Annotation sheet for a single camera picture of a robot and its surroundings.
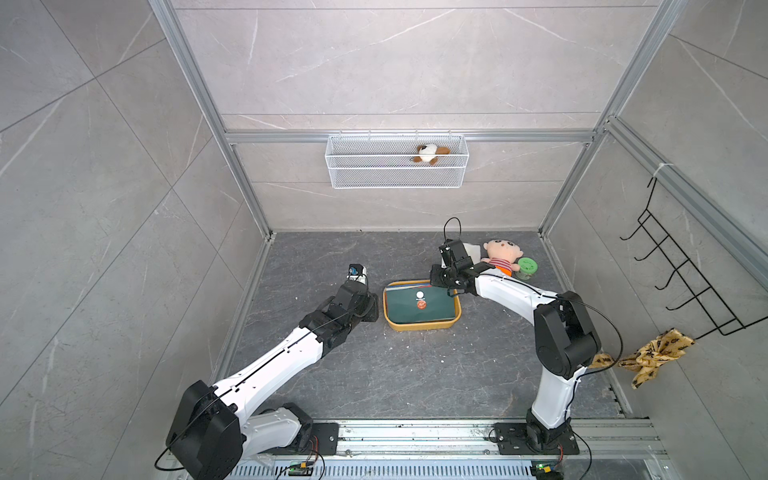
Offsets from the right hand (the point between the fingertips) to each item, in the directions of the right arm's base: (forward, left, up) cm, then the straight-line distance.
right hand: (434, 274), depth 96 cm
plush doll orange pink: (+10, -26, -3) cm, 28 cm away
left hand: (-12, +19, +8) cm, 24 cm away
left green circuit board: (-50, +37, -11) cm, 63 cm away
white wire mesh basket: (+33, +13, +21) cm, 41 cm away
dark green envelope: (-9, +6, -4) cm, 11 cm away
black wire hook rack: (-2, -53, +22) cm, 57 cm away
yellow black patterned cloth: (-31, -48, +12) cm, 58 cm away
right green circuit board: (-52, -22, -10) cm, 57 cm away
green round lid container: (+6, -34, -5) cm, 35 cm away
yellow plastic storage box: (-15, +5, -6) cm, 18 cm away
